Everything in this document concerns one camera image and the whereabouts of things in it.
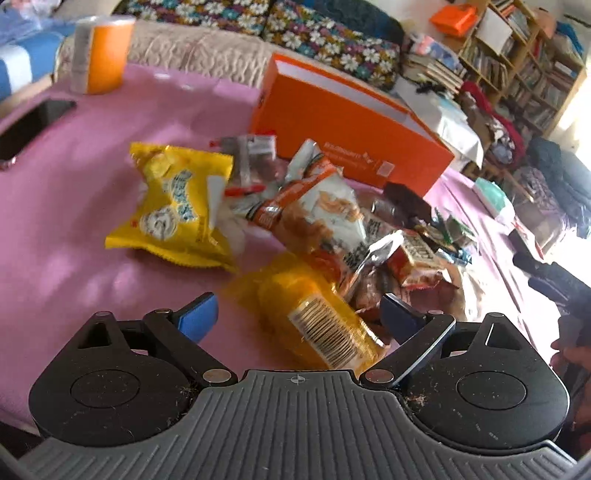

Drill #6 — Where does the red white snack packet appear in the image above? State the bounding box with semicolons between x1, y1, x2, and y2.
355;230;454;310

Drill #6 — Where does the orange yellow snack bag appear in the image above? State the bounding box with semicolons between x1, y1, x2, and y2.
224;252;388;375

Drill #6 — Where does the dark red chocolate snack bag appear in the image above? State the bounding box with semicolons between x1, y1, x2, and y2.
356;183;432;229

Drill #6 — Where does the orange white noodle snack bag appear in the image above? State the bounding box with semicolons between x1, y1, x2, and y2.
238;153;369;297

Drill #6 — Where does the silver foil snack bag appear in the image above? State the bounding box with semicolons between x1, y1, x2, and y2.
209;134;279;198

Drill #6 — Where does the orange cardboard box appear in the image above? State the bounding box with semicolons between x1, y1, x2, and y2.
250;53;454;195

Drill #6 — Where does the person right hand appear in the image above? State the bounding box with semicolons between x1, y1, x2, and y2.
550;339;590;428

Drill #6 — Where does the teal tissue pack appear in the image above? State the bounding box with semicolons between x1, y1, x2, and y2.
472;178;515;226

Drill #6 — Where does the wooden chair with clothes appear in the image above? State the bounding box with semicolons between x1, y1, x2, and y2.
458;81;526;180

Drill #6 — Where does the pink floral tablecloth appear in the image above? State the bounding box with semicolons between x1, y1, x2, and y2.
1;65;559;429

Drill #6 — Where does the white cloth covered side table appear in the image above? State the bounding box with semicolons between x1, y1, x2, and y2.
392;77;484;171

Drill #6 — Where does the wooden bookshelf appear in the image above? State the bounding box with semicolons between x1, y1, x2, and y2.
445;1;586;138

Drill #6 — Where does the black smartphone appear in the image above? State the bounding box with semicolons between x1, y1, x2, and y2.
0;99;77;171

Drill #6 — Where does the stack of books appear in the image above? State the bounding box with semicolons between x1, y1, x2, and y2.
402;33;467;95

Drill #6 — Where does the sofa with quilted cover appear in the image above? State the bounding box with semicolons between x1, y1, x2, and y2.
55;1;406;86

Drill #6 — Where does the orange cylindrical canister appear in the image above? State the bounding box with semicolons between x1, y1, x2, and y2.
70;15;136;95

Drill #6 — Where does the orange paper bag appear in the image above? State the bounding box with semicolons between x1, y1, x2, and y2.
430;4;478;38

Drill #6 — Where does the right floral cushion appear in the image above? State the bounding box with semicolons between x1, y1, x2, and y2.
263;1;401;91

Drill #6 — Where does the floral cushion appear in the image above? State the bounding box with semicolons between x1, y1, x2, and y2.
263;1;401;91
115;0;273;36

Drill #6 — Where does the left floral cushion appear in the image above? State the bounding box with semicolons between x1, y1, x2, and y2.
115;0;273;36

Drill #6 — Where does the blue striped blanket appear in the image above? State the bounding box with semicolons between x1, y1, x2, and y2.
1;7;75;100

